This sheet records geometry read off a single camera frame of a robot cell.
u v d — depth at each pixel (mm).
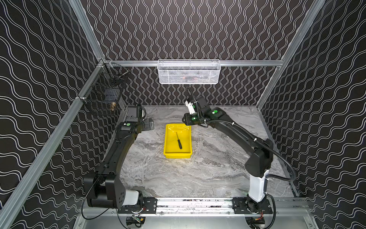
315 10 702
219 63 883
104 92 905
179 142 981
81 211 734
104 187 404
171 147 951
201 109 626
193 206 761
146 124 748
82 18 730
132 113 624
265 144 487
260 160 463
